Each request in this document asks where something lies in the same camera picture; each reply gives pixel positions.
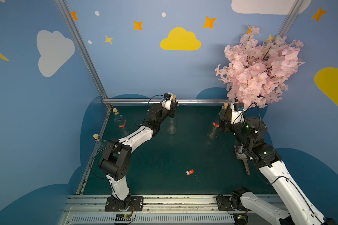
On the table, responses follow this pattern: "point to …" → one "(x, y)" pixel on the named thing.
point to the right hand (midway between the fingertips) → (230, 112)
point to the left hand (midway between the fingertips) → (175, 98)
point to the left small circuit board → (123, 217)
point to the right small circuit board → (240, 219)
